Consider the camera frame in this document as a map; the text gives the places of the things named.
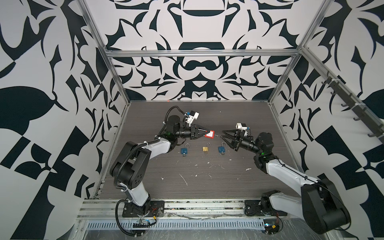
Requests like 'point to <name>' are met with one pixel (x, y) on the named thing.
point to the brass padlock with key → (205, 149)
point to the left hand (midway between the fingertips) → (211, 129)
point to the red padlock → (211, 134)
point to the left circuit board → (143, 223)
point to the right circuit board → (271, 226)
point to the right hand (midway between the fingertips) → (223, 135)
